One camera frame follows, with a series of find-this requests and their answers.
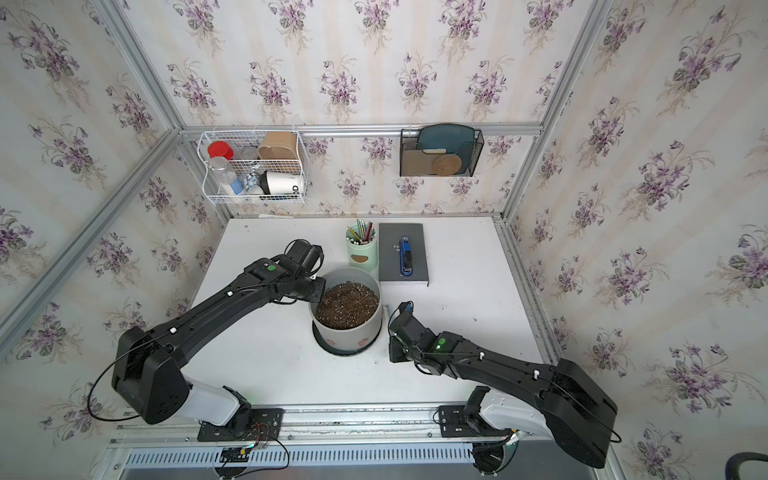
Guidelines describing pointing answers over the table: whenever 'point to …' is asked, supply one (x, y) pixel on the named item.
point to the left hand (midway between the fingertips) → (325, 293)
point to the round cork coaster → (447, 164)
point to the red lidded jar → (220, 149)
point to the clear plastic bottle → (223, 175)
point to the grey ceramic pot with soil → (350, 311)
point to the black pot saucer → (345, 352)
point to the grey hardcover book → (390, 235)
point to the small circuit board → (234, 455)
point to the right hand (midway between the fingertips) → (393, 346)
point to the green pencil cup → (362, 246)
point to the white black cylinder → (281, 183)
